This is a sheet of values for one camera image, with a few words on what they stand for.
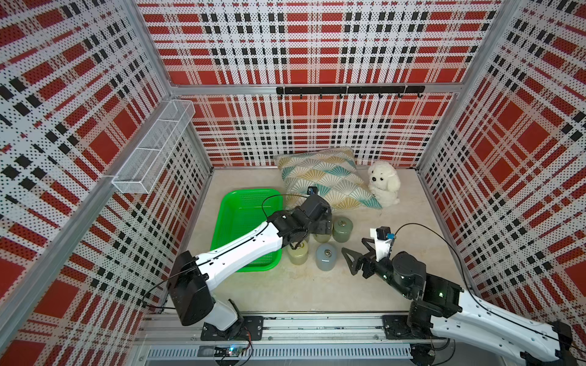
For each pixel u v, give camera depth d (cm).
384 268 59
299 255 82
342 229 90
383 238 58
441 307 50
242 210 104
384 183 94
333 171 98
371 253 60
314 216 58
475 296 66
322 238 94
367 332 74
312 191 69
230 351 69
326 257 82
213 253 45
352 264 62
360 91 89
